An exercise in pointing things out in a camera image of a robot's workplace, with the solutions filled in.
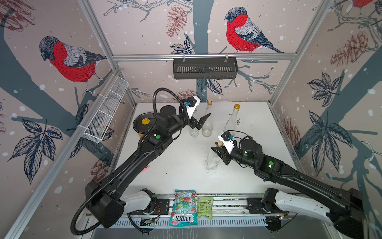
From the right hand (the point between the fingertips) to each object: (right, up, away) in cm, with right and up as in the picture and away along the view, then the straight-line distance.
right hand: (214, 143), depth 70 cm
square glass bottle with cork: (-10, +1, +36) cm, 37 cm away
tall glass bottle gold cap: (+12, +8, +16) cm, 21 cm away
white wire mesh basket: (-66, +6, +13) cm, 68 cm away
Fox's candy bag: (-15, -33, 0) cm, 36 cm away
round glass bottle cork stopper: (-1, +21, +9) cm, 23 cm away
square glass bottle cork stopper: (+1, +1, -6) cm, 7 cm away
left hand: (-6, +18, -5) cm, 20 cm away
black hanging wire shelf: (0, +48, +37) cm, 60 cm away
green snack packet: (-4, -33, +3) cm, 33 cm away
